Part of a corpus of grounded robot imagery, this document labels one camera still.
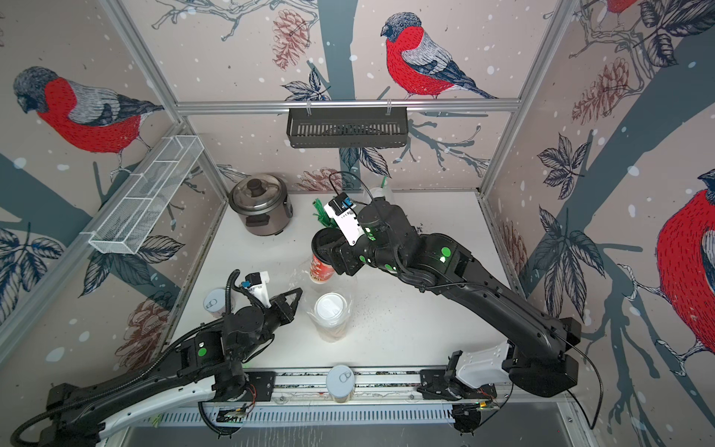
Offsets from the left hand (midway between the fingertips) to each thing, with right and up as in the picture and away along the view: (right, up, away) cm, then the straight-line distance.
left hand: (308, 289), depth 71 cm
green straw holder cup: (+2, +19, +15) cm, 24 cm away
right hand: (+8, +15, -12) cm, 20 cm away
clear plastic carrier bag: (+22, +25, +14) cm, 37 cm away
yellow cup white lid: (+6, -5, -1) cm, 8 cm away
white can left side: (-32, -8, +13) cm, 36 cm away
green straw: (+21, +32, +27) cm, 47 cm away
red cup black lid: (+4, +6, -7) cm, 10 cm away
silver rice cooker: (-21, +23, +23) cm, 39 cm away
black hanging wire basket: (+8, +54, +35) cm, 64 cm away
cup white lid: (+18, +27, +20) cm, 38 cm away
